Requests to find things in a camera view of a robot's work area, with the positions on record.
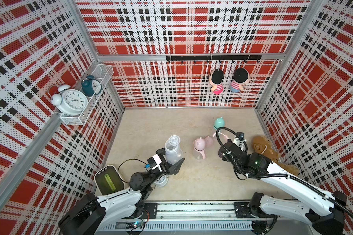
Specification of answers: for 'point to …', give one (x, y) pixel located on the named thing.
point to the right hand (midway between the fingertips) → (230, 149)
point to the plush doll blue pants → (240, 76)
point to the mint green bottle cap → (219, 122)
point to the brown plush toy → (262, 144)
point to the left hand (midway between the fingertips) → (181, 150)
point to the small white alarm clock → (162, 181)
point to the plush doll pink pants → (216, 78)
